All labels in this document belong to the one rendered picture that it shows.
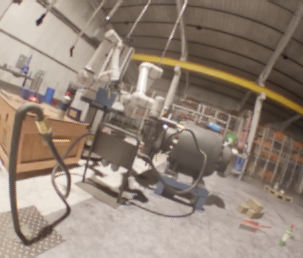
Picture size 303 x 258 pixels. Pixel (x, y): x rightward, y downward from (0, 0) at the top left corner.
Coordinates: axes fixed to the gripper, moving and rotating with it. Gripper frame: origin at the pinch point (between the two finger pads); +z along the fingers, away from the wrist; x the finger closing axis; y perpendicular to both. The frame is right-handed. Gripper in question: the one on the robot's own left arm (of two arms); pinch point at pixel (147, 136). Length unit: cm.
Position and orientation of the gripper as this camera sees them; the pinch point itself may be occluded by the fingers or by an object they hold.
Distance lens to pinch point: 116.7
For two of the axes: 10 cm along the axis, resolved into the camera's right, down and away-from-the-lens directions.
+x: 7.1, 2.6, -6.5
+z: -3.5, 9.4, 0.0
